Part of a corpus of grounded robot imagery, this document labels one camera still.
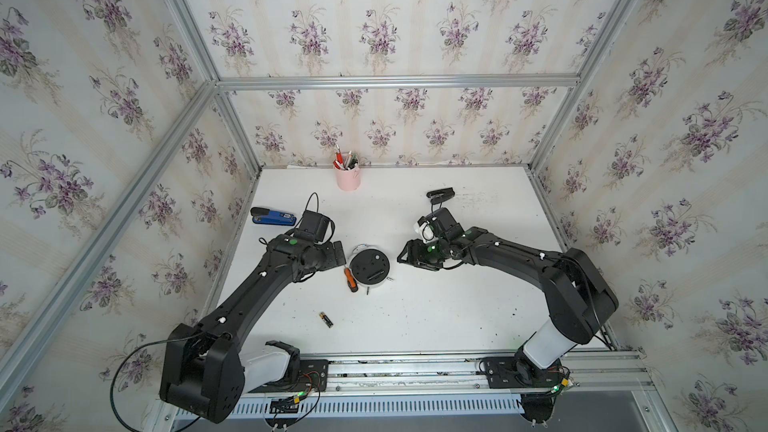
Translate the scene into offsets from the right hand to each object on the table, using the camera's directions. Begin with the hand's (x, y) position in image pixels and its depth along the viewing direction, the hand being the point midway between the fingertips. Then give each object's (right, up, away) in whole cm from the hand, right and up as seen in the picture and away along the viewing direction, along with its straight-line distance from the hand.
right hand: (407, 262), depth 86 cm
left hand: (-21, +1, -3) cm, 21 cm away
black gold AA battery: (-23, -15, -4) cm, 28 cm away
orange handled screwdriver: (-16, -7, +2) cm, 18 cm away
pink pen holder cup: (-20, +25, +24) cm, 40 cm away
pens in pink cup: (-19, +32, +22) cm, 43 cm away
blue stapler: (-47, +12, +15) cm, 51 cm away
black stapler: (+14, +20, +24) cm, 34 cm away
